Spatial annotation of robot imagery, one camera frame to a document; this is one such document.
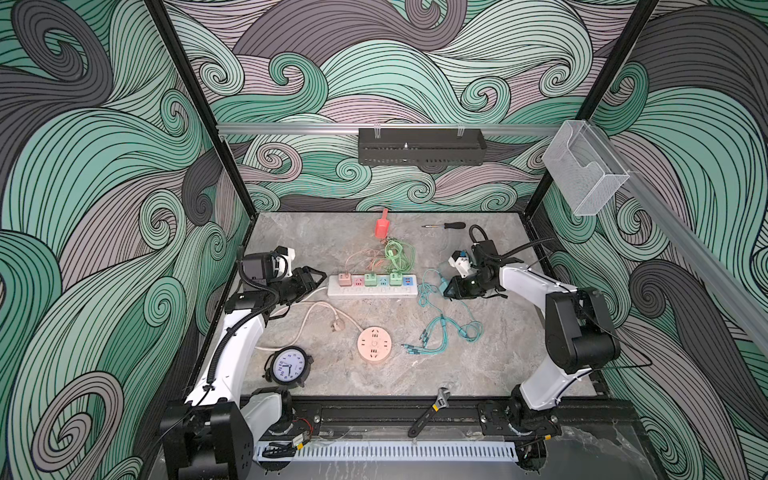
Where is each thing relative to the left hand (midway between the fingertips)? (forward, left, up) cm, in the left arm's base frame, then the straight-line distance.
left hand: (321, 276), depth 79 cm
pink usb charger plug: (+6, -5, -12) cm, 14 cm away
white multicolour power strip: (+5, -17, -16) cm, 24 cm away
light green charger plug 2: (+7, -21, -11) cm, 25 cm away
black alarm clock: (-19, +8, -16) cm, 26 cm away
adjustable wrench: (-27, -33, -18) cm, 46 cm away
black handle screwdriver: (+37, -44, -18) cm, 60 cm away
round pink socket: (-12, -15, -16) cm, 25 cm away
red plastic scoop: (+36, -17, -18) cm, 44 cm away
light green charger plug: (+6, -13, -12) cm, 19 cm away
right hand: (+4, -39, -14) cm, 42 cm away
